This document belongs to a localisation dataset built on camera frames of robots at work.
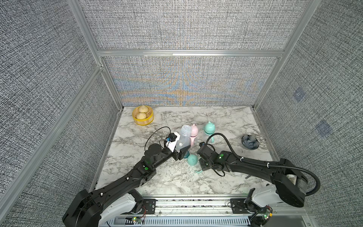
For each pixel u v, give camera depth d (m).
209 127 0.86
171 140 0.61
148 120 1.07
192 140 0.87
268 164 0.46
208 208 0.73
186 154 0.90
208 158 0.64
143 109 1.09
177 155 0.65
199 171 0.84
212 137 0.75
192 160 0.85
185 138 0.67
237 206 0.73
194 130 0.85
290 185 0.43
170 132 0.63
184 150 0.66
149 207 0.73
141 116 1.06
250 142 0.97
